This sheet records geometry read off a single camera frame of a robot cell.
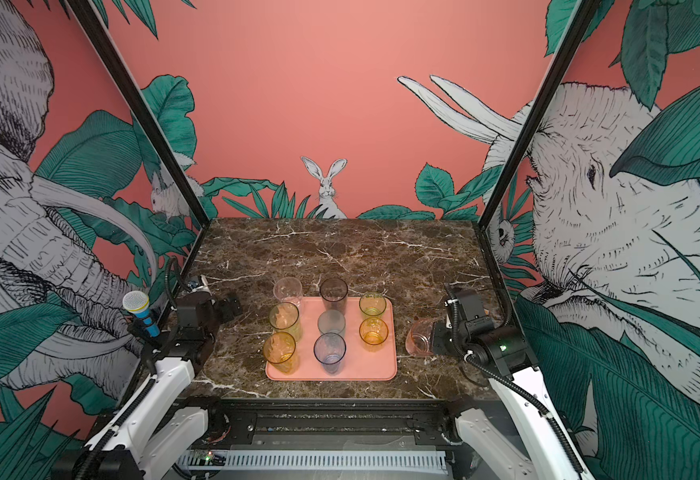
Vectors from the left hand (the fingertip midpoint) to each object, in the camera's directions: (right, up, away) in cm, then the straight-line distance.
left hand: (219, 292), depth 83 cm
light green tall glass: (+19, -7, 0) cm, 20 cm away
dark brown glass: (+32, -1, +8) cm, 33 cm away
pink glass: (+55, -11, -7) cm, 57 cm away
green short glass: (+44, -6, +12) cm, 46 cm away
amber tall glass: (+19, -15, -5) cm, 24 cm away
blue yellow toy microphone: (-14, -1, -12) cm, 19 cm away
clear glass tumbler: (+17, -1, +12) cm, 20 cm away
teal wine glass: (+32, -10, +6) cm, 34 cm away
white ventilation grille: (+55, -38, -13) cm, 69 cm away
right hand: (+58, -8, -13) cm, 60 cm away
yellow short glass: (+44, -13, +7) cm, 47 cm away
